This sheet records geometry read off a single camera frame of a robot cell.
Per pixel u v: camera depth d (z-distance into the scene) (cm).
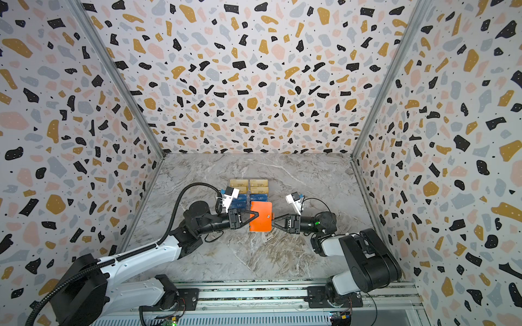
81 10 69
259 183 97
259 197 97
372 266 44
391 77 90
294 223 69
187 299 73
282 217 72
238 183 97
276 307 74
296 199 73
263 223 70
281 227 71
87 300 39
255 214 70
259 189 97
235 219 63
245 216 70
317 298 74
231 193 69
